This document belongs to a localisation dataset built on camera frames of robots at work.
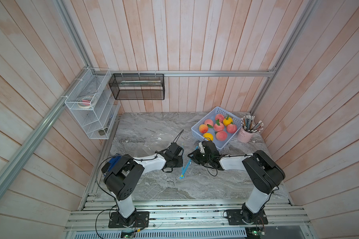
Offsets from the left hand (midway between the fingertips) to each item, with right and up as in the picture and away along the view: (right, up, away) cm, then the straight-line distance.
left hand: (179, 164), depth 93 cm
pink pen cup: (+44, +18, +5) cm, 48 cm away
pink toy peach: (+22, +28, +16) cm, 39 cm away
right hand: (+5, +6, +1) cm, 8 cm away
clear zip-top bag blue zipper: (+6, +6, +4) cm, 9 cm away
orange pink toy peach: (+17, +23, +14) cm, 32 cm away
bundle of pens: (+46, +26, +6) cm, 53 cm away
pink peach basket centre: (+29, +23, +13) cm, 39 cm away
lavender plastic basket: (+30, +33, +21) cm, 49 cm away
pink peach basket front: (+29, +18, +9) cm, 35 cm away
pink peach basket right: (+37, +23, +11) cm, 45 cm away
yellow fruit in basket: (+36, +28, +17) cm, 49 cm away
